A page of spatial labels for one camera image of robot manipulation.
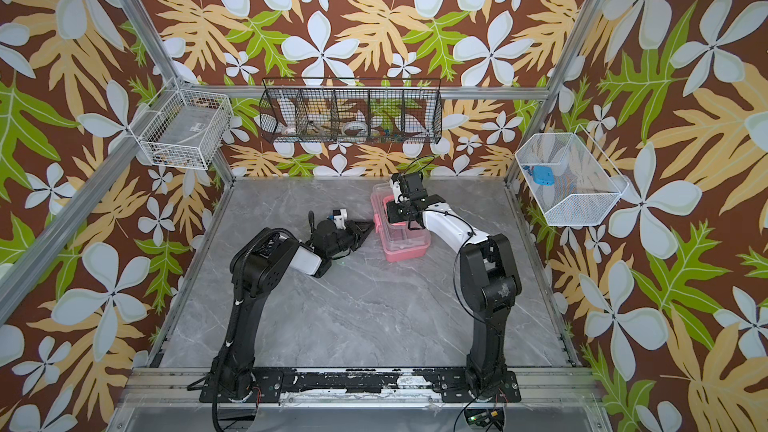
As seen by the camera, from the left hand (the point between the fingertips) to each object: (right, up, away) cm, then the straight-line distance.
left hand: (376, 220), depth 97 cm
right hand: (+5, +2, -1) cm, 5 cm away
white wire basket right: (+57, +11, -18) cm, 61 cm away
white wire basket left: (-56, +28, -12) cm, 64 cm away
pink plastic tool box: (+7, -7, -6) cm, 12 cm away
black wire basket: (-10, +37, 0) cm, 38 cm away
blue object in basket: (+50, +14, -11) cm, 53 cm away
